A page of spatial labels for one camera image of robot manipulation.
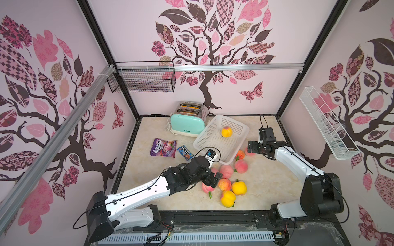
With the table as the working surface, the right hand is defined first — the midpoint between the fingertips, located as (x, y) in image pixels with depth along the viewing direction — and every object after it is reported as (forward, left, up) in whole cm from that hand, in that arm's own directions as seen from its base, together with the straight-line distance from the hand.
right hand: (256, 149), depth 89 cm
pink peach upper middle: (-12, +19, -3) cm, 23 cm away
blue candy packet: (+3, +44, -8) cm, 44 cm away
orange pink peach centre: (-19, +21, -4) cm, 28 cm away
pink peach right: (-9, +10, -4) cm, 14 cm away
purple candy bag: (+7, +60, -7) cm, 61 cm away
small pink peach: (+1, +2, -7) cm, 7 cm away
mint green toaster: (+20, +40, +6) cm, 46 cm away
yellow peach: (+17, +15, -4) cm, 23 cm away
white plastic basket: (+7, +16, -9) cm, 20 cm away
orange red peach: (-1, +9, -5) cm, 10 cm away
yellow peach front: (-27, +20, -4) cm, 33 cm away
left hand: (-18, +28, +7) cm, 34 cm away
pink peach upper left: (-11, +25, -4) cm, 28 cm away
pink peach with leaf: (-21, +30, -5) cm, 37 cm away
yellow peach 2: (-21, +13, -5) cm, 26 cm away
